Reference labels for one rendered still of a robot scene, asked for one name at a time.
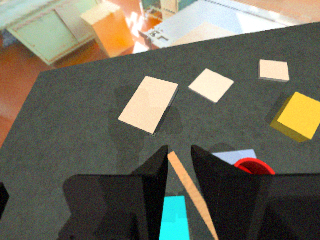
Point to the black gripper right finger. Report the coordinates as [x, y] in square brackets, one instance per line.
[236, 200]

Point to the yellow rectangular block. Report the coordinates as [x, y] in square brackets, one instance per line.
[298, 117]

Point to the brown wooden flat bar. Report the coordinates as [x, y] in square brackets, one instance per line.
[193, 191]

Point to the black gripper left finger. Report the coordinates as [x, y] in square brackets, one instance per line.
[141, 192]

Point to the dark red cup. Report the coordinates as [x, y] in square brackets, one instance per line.
[253, 166]

